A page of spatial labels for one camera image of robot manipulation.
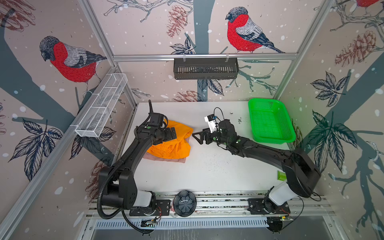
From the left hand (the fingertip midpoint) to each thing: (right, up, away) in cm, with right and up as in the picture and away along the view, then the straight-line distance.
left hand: (169, 135), depth 85 cm
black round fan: (+10, -33, -10) cm, 36 cm away
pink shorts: (-10, -14, +5) cm, 18 cm away
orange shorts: (+4, -9, +5) cm, 11 cm away
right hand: (+16, +1, -4) cm, 17 cm away
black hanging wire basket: (+23, +44, +19) cm, 54 cm away
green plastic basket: (+71, +7, +24) cm, 75 cm away
